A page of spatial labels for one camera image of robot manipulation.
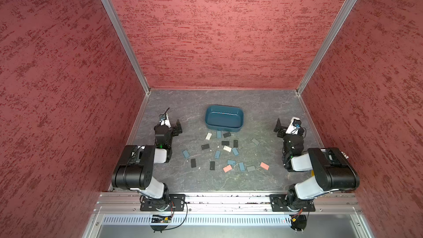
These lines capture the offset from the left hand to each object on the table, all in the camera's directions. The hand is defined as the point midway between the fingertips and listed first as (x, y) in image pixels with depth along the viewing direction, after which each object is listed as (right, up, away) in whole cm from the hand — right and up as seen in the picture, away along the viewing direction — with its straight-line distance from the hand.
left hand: (170, 123), depth 94 cm
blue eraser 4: (+35, -20, -8) cm, 41 cm away
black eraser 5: (+25, -21, -8) cm, 34 cm away
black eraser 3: (+38, -12, +1) cm, 40 cm away
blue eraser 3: (+10, -16, -5) cm, 20 cm away
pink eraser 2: (+52, -21, -8) cm, 57 cm away
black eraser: (+33, -7, +4) cm, 34 cm away
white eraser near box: (+22, -8, +2) cm, 23 cm away
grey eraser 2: (+45, -23, -8) cm, 51 cm away
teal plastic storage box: (+32, +2, +12) cm, 34 cm away
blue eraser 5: (+40, -22, -8) cm, 46 cm away
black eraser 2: (+20, -13, -1) cm, 24 cm away
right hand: (+66, +1, -4) cm, 66 cm away
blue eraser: (+37, -15, -4) cm, 41 cm away
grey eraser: (+50, -11, +1) cm, 51 cm away
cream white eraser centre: (+33, -14, -2) cm, 36 cm away
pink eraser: (+33, -23, -9) cm, 41 cm away
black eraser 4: (+14, -21, -6) cm, 26 cm away
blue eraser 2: (+27, -17, -4) cm, 32 cm away
